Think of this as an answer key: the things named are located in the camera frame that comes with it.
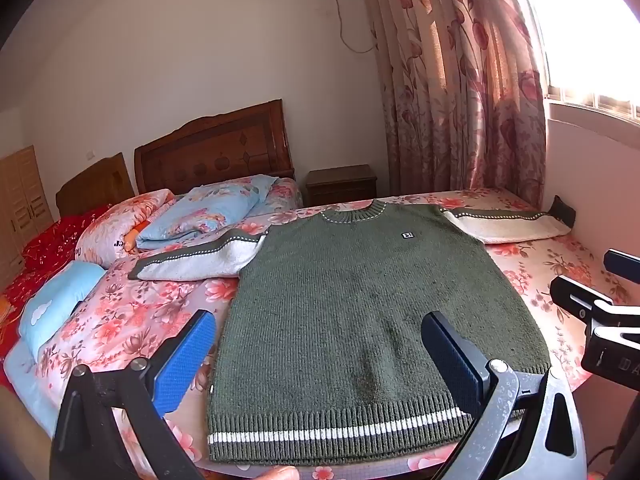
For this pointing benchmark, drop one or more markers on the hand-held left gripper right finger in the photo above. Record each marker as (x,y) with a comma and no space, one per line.
(450,360)

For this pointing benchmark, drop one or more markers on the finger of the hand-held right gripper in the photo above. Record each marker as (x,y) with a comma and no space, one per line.
(575,297)
(622,260)

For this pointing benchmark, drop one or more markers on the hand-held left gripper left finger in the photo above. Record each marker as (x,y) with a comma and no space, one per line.
(182,360)

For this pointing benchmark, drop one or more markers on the green knitted sweater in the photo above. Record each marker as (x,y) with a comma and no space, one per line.
(350,310)

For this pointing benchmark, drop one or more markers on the pink floral bed sheet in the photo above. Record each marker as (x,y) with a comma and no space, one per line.
(165,305)

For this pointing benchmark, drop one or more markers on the dark cloth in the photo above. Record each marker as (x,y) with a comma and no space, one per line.
(562,210)

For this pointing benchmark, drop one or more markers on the light blue cloud pillow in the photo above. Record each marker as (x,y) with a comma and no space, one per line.
(55,300)

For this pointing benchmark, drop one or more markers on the pink floral pillow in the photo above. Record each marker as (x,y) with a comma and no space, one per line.
(115,230)

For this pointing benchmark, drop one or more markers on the blue floral pillow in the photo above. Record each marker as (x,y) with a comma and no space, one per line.
(210,210)

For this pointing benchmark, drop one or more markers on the light blue blanket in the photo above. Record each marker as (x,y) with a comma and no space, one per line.
(30,385)

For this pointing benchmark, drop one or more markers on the red blanket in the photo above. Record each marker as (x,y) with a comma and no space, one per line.
(45,245)

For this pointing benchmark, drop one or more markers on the orange cloth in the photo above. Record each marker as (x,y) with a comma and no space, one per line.
(4,307)

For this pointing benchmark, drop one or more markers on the small plain wooden headboard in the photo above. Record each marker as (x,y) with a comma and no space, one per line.
(95,187)

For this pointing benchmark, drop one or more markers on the dark wooden nightstand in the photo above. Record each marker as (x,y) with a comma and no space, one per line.
(340,185)

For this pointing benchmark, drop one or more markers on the large carved wooden headboard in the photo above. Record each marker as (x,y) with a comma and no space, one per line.
(215,155)

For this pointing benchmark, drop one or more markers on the bright window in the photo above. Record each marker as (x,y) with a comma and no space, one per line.
(590,35)

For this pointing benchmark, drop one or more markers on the light wooden wardrobe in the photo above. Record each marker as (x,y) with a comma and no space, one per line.
(25,195)

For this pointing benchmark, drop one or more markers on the pink floral curtain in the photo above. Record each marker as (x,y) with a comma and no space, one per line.
(450,85)

